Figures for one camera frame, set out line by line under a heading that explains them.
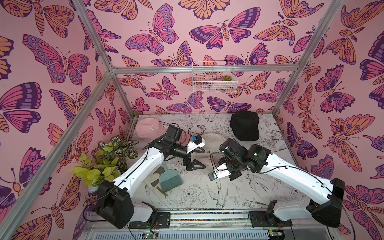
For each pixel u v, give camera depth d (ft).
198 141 2.04
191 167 2.12
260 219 2.41
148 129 3.39
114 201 1.32
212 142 2.99
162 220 2.41
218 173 1.95
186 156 2.12
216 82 3.48
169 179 2.80
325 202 1.32
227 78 3.04
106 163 2.42
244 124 3.48
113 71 3.03
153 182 2.80
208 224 2.40
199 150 2.39
